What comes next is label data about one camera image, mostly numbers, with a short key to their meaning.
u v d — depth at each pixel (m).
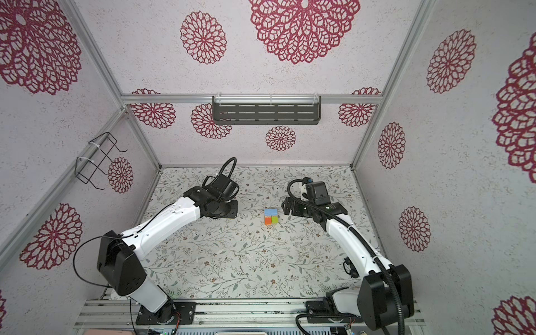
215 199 0.59
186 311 0.75
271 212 1.03
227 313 0.76
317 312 0.75
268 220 0.95
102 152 0.80
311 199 0.63
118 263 0.43
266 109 0.96
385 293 0.40
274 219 0.95
